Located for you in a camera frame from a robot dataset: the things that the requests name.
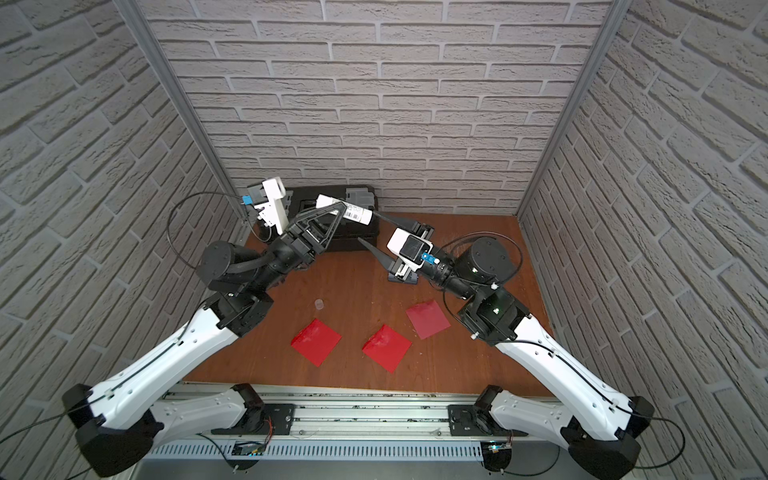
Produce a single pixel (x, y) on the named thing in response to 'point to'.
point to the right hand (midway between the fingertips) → (376, 220)
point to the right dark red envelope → (428, 319)
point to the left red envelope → (316, 341)
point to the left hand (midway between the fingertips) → (348, 204)
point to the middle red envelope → (387, 348)
